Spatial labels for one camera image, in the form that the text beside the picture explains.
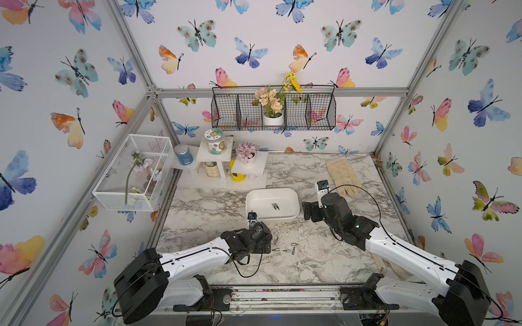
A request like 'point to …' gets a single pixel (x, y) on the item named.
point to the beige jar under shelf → (211, 169)
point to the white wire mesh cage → (138, 176)
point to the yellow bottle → (236, 176)
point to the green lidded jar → (215, 144)
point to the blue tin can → (184, 155)
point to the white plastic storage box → (259, 200)
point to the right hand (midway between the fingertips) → (314, 198)
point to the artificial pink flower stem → (138, 160)
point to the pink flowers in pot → (246, 152)
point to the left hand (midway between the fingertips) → (263, 241)
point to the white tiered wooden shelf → (223, 171)
